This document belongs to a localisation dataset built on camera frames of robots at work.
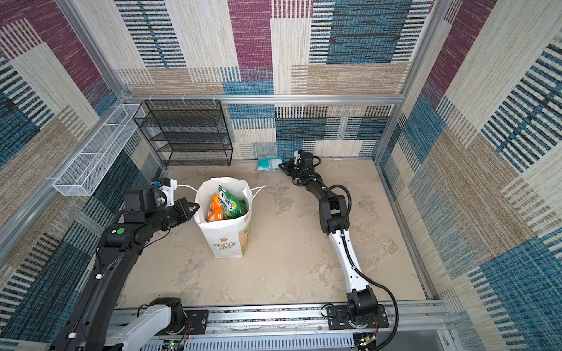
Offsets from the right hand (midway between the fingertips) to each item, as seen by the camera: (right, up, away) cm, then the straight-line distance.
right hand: (281, 165), depth 115 cm
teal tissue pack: (-6, 0, 0) cm, 6 cm away
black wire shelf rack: (-47, +16, -5) cm, 50 cm away
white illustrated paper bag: (-19, -28, -41) cm, 53 cm away
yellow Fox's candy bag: (-17, -17, -37) cm, 44 cm away
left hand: (-26, -16, -43) cm, 53 cm away
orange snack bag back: (-22, -19, -38) cm, 48 cm away
